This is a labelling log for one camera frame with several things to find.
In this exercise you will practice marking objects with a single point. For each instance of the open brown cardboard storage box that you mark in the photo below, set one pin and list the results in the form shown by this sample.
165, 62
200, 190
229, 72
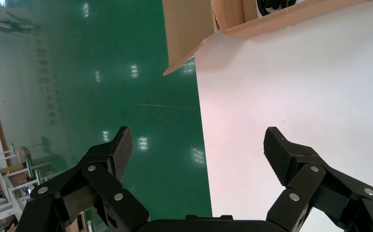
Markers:
189, 28

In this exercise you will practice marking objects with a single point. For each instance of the white table with metal legs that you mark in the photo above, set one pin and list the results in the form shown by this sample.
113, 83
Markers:
19, 189

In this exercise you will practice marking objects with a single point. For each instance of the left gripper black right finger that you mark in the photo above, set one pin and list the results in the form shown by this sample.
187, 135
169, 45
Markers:
305, 179

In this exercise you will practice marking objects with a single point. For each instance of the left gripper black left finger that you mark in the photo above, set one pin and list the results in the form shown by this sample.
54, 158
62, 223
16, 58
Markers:
99, 182

